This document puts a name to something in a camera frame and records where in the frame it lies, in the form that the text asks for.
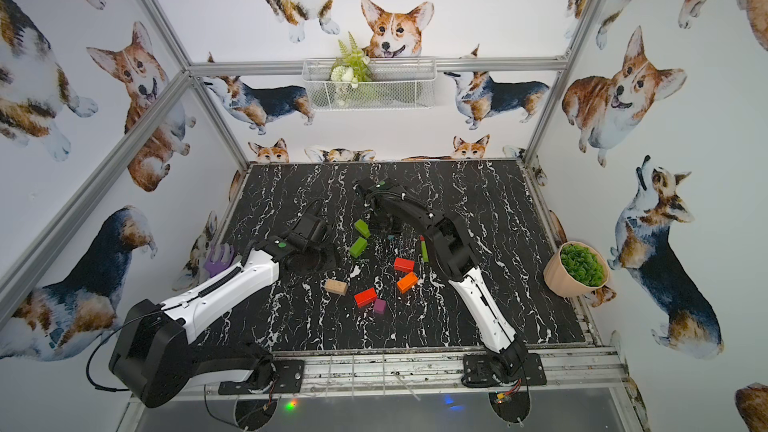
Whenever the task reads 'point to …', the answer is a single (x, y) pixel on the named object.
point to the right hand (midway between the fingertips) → (380, 232)
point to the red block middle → (404, 265)
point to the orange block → (407, 282)
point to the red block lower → (366, 297)
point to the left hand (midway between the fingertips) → (341, 255)
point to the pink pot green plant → (576, 268)
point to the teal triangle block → (391, 237)
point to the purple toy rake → (222, 262)
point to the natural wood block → (336, 286)
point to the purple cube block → (380, 306)
